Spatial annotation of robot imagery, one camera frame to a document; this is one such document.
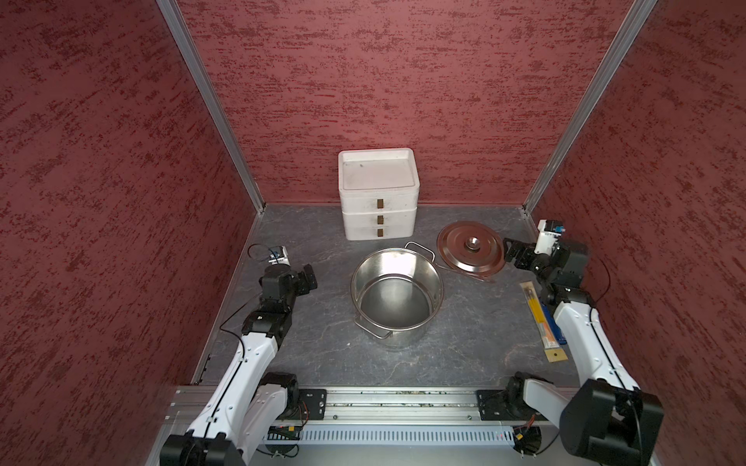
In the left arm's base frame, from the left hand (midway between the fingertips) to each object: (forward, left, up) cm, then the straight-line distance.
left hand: (294, 275), depth 82 cm
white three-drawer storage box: (+27, -25, +9) cm, 38 cm away
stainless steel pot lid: (+21, -59, -14) cm, 64 cm away
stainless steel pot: (+2, -30, -14) cm, 33 cm away
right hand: (+7, -64, +6) cm, 65 cm away
